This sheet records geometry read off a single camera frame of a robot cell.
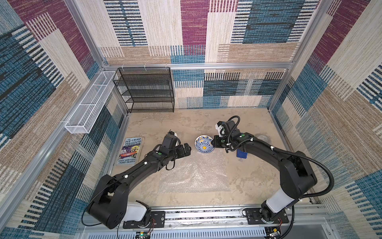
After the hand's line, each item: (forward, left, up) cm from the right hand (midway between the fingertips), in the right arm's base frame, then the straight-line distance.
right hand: (213, 144), depth 89 cm
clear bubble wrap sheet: (-14, +10, -8) cm, 19 cm away
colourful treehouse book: (+1, +53, -7) cm, 53 cm away
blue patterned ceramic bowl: (+1, +6, -2) cm, 7 cm away
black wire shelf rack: (+41, +43, +10) cm, 60 cm away
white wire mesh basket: (0, +63, +25) cm, 68 cm away
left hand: (-4, +16, 0) cm, 17 cm away
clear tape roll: (+9, -35, -8) cm, 37 cm away
